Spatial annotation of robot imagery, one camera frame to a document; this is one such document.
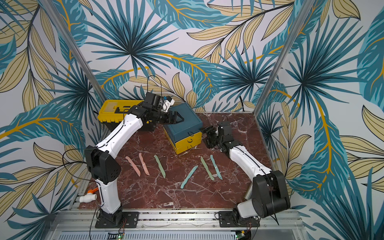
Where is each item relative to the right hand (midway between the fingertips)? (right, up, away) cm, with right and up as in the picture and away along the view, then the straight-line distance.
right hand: (200, 132), depth 84 cm
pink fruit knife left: (-40, -20, +6) cm, 45 cm away
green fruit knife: (-23, -23, +6) cm, 33 cm away
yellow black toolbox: (-55, +12, +11) cm, 58 cm away
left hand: (-12, +6, -3) cm, 14 cm away
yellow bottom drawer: (-7, -7, +5) cm, 11 cm away
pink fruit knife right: (-33, -22, +6) cm, 40 cm away
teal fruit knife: (-7, -26, +3) cm, 27 cm away
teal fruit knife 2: (+11, -24, +6) cm, 27 cm away
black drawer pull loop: (-6, -6, +5) cm, 10 cm away
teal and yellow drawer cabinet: (-8, -1, +1) cm, 8 cm away
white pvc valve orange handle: (-58, -34, -6) cm, 67 cm away
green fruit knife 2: (+4, -22, +8) cm, 24 cm away
